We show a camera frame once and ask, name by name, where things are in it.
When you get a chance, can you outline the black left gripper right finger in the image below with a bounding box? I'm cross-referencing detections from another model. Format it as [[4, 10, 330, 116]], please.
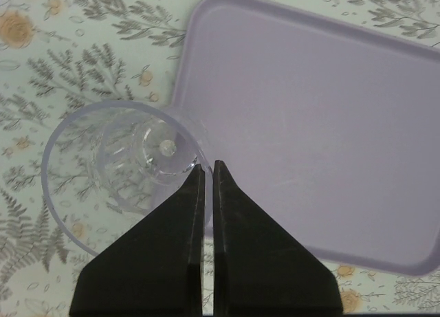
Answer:
[[212, 160, 343, 316]]

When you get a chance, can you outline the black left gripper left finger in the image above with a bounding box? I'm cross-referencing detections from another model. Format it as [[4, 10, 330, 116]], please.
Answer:
[[69, 165, 206, 316]]

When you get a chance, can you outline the clear faceted tumbler glass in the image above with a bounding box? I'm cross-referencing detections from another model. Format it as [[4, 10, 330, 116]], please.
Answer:
[[41, 100, 212, 256]]

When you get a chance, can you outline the lilac plastic tray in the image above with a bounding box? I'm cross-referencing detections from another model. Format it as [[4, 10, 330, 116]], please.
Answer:
[[173, 0, 439, 275]]

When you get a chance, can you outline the floral patterned table mat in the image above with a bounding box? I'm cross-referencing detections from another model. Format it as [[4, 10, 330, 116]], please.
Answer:
[[1, 0, 439, 316]]

